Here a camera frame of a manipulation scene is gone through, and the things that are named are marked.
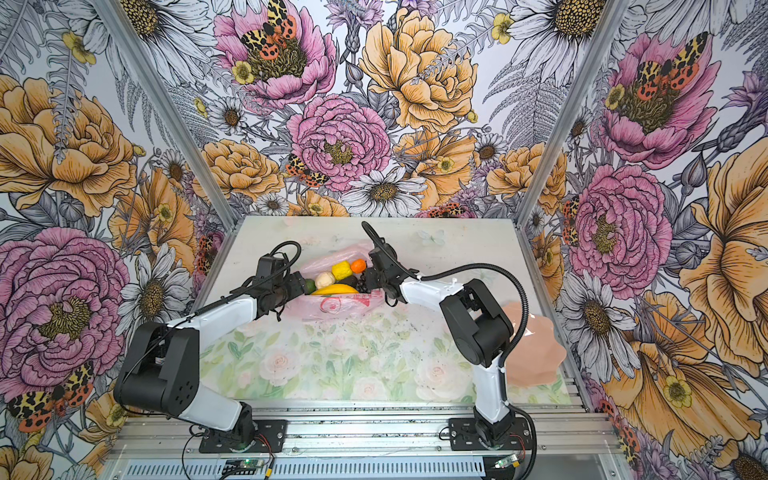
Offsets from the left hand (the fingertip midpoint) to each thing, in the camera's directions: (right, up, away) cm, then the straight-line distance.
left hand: (295, 293), depth 94 cm
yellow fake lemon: (+13, +7, +7) cm, 16 cm away
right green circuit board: (+57, -36, -23) cm, 71 cm away
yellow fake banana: (+12, +1, +2) cm, 13 cm away
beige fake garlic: (+8, +4, +4) cm, 10 cm away
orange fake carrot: (+19, +8, +8) cm, 22 cm away
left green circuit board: (-5, -37, -23) cm, 44 cm away
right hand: (+24, +4, +3) cm, 25 cm away
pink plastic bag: (+9, -3, -7) cm, 11 cm away
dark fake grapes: (+17, +4, +5) cm, 18 cm away
